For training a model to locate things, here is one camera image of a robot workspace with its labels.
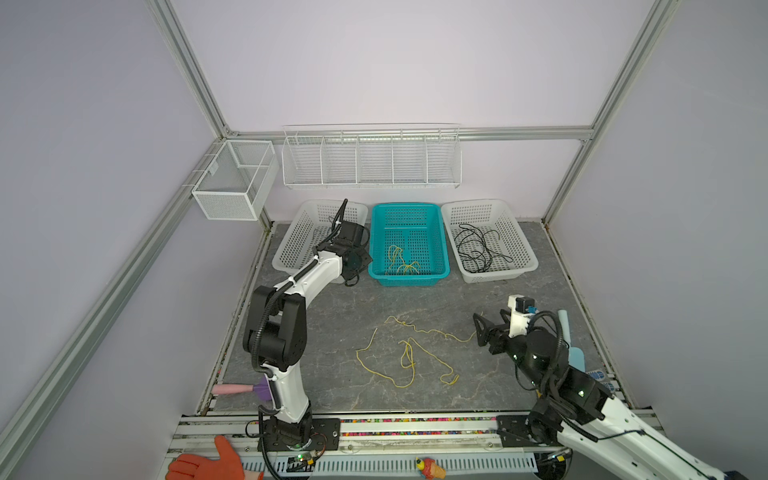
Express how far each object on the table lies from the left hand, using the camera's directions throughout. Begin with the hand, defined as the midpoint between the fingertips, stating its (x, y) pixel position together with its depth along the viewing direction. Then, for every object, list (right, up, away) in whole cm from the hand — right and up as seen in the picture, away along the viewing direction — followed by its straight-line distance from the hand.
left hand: (367, 264), depth 95 cm
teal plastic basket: (+14, +6, +18) cm, 23 cm away
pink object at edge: (-36, -32, -16) cm, 51 cm away
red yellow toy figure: (+16, -45, -28) cm, 56 cm away
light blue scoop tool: (+62, -26, -7) cm, 68 cm away
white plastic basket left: (-24, +14, +22) cm, 36 cm away
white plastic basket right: (+45, +7, +19) cm, 49 cm away
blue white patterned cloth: (+66, -31, -12) cm, 74 cm away
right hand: (+33, -12, -21) cm, 41 cm away
